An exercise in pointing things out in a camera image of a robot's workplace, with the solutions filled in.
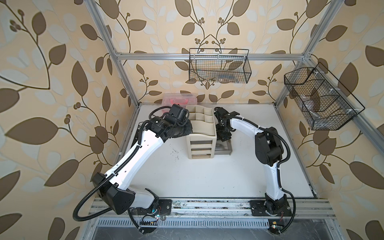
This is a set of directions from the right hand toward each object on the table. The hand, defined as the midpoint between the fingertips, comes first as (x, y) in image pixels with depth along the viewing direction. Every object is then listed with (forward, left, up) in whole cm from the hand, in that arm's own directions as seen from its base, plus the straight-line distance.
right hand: (217, 133), depth 99 cm
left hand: (-12, +17, +24) cm, 32 cm away
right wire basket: (-5, -51, +30) cm, 60 cm away
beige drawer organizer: (-16, +11, +15) cm, 24 cm away
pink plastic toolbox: (+25, +34, +9) cm, 43 cm away
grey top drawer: (-10, -3, -2) cm, 11 cm away
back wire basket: (+32, -2, +31) cm, 45 cm away
